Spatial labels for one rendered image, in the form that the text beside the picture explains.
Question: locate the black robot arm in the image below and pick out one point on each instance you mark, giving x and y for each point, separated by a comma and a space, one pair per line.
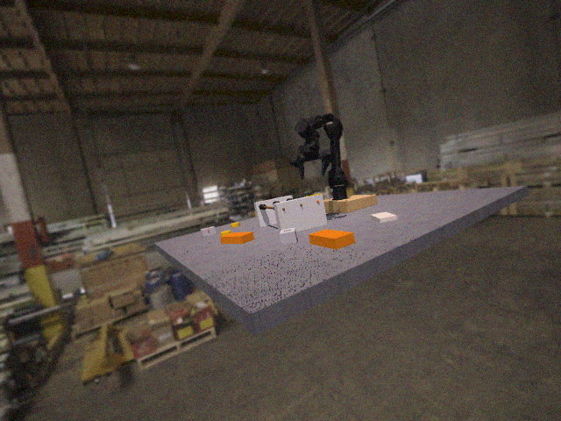
307, 128

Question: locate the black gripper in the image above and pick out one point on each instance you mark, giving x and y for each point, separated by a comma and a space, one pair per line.
327, 156

